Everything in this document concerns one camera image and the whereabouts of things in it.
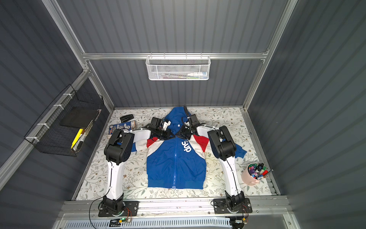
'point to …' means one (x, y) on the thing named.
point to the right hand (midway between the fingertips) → (177, 134)
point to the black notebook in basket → (80, 117)
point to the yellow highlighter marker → (80, 132)
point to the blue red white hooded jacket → (179, 161)
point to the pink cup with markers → (253, 172)
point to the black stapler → (127, 118)
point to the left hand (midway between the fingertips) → (177, 137)
